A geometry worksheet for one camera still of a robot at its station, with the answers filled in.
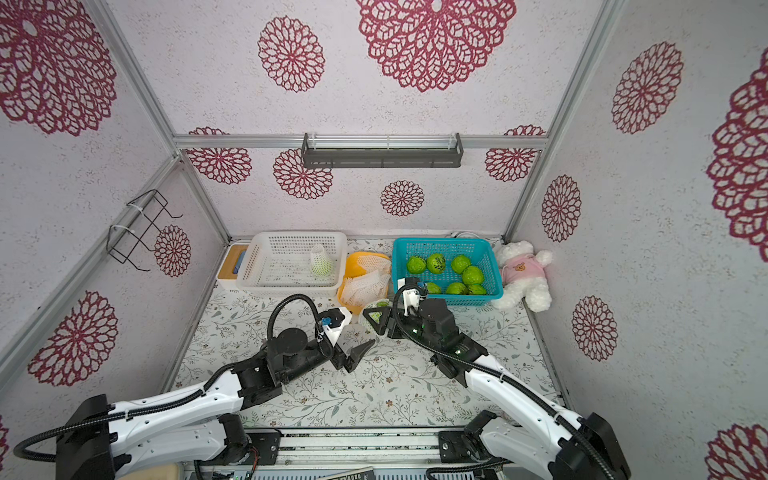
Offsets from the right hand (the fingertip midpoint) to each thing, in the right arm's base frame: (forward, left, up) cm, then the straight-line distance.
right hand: (370, 312), depth 72 cm
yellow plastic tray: (+31, +9, -21) cm, 38 cm away
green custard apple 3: (+31, -13, -19) cm, 39 cm away
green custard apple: (+27, +19, -17) cm, 37 cm away
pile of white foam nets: (+19, +2, -17) cm, 26 cm away
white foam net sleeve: (+29, +21, -11) cm, 37 cm away
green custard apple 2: (-2, -2, +3) cm, 4 cm away
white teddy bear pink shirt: (+26, -48, -17) cm, 58 cm away
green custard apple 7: (+20, -32, -18) cm, 42 cm away
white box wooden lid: (+26, +53, -17) cm, 61 cm away
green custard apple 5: (+32, -29, -19) cm, 47 cm away
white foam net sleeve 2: (-3, +2, +1) cm, 3 cm away
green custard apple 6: (+25, -32, -18) cm, 44 cm away
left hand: (-3, +2, -2) cm, 5 cm away
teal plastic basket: (+37, -37, -18) cm, 55 cm away
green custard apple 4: (+31, -20, -19) cm, 42 cm away
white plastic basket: (+34, +39, -23) cm, 56 cm away
